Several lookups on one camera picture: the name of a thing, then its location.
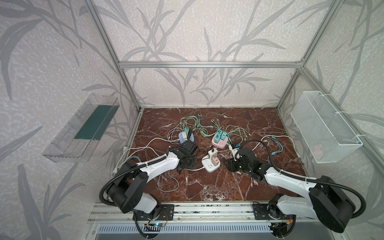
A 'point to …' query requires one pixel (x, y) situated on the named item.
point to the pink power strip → (222, 143)
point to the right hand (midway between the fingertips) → (225, 156)
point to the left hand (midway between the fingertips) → (194, 160)
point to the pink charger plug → (215, 161)
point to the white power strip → (207, 164)
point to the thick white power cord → (141, 148)
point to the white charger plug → (212, 153)
